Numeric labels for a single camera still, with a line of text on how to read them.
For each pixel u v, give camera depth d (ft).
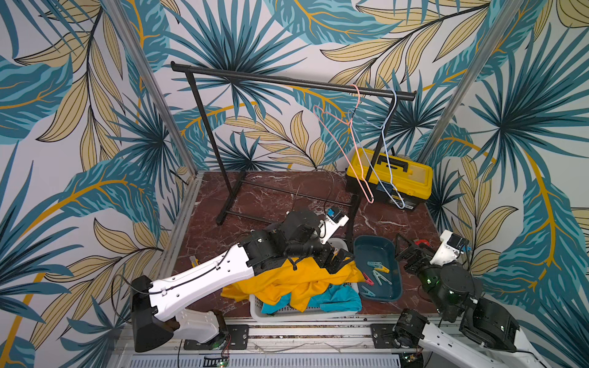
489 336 1.41
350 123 3.39
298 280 2.36
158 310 1.25
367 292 2.68
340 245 2.75
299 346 2.40
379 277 2.81
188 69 1.92
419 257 1.77
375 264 2.88
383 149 3.71
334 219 1.77
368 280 2.77
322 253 1.80
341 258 1.77
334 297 2.40
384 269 2.87
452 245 1.71
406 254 1.83
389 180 3.14
